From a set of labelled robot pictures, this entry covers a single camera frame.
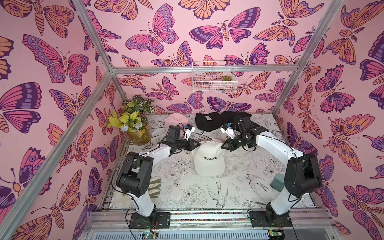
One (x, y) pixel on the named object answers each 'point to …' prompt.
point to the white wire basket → (214, 77)
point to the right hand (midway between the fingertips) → (224, 145)
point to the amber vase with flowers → (132, 118)
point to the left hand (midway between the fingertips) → (200, 143)
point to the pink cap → (176, 119)
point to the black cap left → (209, 121)
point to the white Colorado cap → (209, 159)
